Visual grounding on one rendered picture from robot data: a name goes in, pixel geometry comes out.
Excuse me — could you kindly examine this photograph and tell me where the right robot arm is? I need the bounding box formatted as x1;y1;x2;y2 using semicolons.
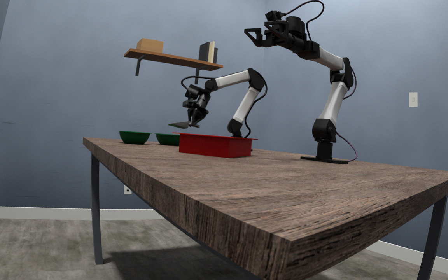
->
182;68;265;138

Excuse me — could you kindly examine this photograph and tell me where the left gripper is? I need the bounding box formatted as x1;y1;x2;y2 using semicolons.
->
244;18;295;49

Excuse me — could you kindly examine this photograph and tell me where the green bowl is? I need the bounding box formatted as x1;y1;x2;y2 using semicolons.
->
119;131;152;145
155;133;180;146

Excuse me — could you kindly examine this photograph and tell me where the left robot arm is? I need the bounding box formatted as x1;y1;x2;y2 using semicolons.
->
286;16;354;164

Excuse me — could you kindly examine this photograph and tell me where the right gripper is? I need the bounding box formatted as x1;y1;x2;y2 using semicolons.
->
187;99;209;126

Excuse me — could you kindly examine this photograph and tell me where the grey metal scoop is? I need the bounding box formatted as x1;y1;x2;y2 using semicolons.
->
168;121;200;129

